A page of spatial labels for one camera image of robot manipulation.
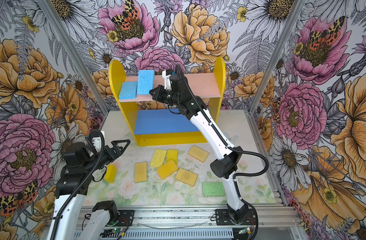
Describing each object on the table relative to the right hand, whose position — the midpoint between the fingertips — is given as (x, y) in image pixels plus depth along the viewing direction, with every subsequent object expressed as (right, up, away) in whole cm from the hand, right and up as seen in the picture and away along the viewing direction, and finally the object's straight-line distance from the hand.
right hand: (149, 96), depth 69 cm
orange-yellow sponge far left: (-10, -41, +20) cm, 46 cm away
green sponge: (+31, -47, +13) cm, 58 cm away
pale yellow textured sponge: (-1, -33, +25) cm, 42 cm away
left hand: (-10, -24, 0) cm, 26 cm away
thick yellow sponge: (+5, -39, +20) cm, 44 cm away
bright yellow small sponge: (+8, -31, +28) cm, 43 cm away
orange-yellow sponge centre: (+17, -43, +18) cm, 49 cm away
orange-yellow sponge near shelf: (+24, -32, +28) cm, 49 cm away
